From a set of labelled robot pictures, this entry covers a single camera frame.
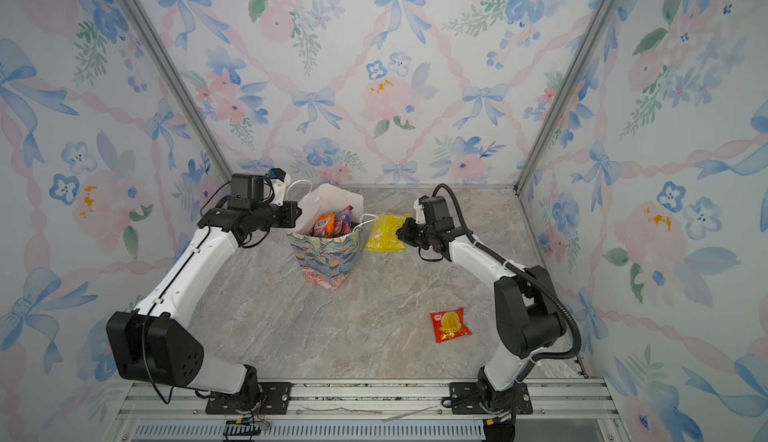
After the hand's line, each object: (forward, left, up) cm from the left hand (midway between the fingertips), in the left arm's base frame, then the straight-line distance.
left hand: (301, 207), depth 82 cm
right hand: (+1, -26, -10) cm, 28 cm away
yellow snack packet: (-1, -23, -12) cm, 26 cm away
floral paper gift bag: (-11, -7, -9) cm, 16 cm away
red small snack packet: (-23, -42, -24) cm, 53 cm away
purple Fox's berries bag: (-1, -11, -7) cm, 13 cm away
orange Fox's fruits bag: (-2, -6, -5) cm, 8 cm away
